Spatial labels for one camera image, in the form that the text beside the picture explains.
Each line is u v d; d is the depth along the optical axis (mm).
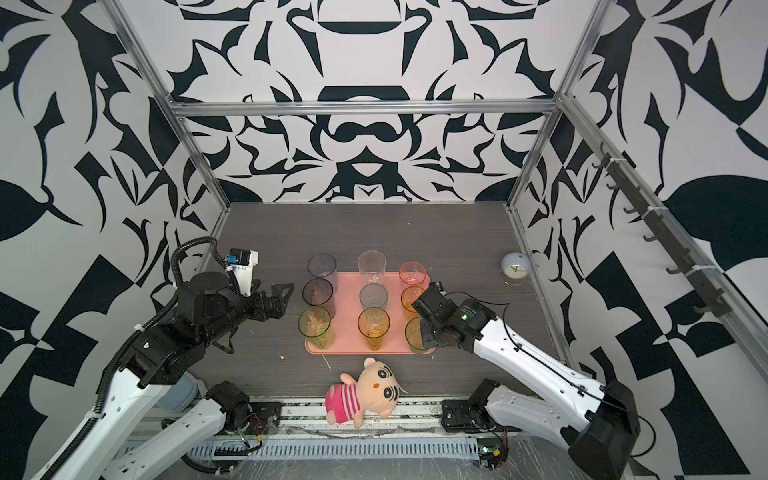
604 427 384
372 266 931
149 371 435
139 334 469
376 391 713
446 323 565
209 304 477
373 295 815
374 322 813
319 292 889
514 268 959
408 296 865
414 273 963
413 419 759
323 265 861
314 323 796
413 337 689
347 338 888
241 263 567
